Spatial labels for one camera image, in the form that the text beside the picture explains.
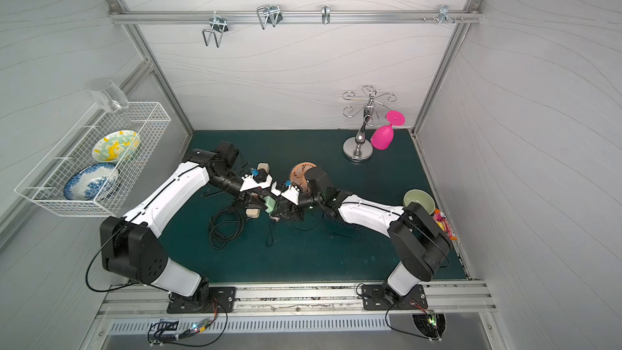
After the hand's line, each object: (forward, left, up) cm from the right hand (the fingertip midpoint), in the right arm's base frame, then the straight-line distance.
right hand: (273, 204), depth 78 cm
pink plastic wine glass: (+32, -39, 0) cm, 50 cm away
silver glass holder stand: (+38, -30, -15) cm, 51 cm away
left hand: (0, +2, +3) cm, 4 cm away
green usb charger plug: (-2, 0, +4) cm, 4 cm away
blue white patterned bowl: (-5, +45, +19) cm, 49 cm away
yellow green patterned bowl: (+7, +45, +19) cm, 50 cm away
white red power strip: (-1, +4, +16) cm, 16 cm away
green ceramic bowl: (+12, -54, -12) cm, 57 cm away
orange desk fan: (+17, -6, -6) cm, 19 cm away
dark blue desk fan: (0, -22, -15) cm, 27 cm away
